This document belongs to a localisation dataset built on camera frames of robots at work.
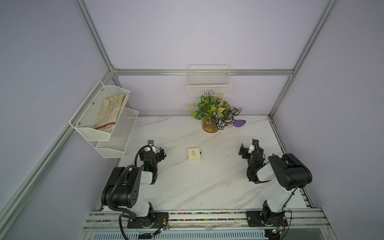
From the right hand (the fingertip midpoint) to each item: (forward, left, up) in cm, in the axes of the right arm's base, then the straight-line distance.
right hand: (250, 146), depth 97 cm
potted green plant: (+12, +24, +21) cm, 34 cm away
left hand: (-2, +64, +1) cm, 64 cm away
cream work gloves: (+6, +81, +29) cm, 87 cm away
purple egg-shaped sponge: (+25, +1, -4) cm, 25 cm away
